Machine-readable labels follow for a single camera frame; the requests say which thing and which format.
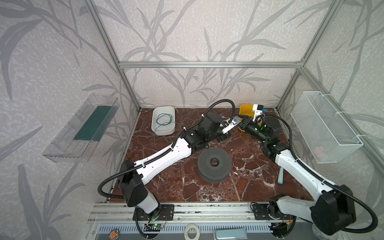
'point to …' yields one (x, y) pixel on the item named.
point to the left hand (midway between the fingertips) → (230, 119)
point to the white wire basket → (328, 137)
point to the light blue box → (230, 234)
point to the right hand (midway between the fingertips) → (233, 111)
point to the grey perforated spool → (214, 174)
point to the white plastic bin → (163, 130)
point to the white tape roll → (192, 225)
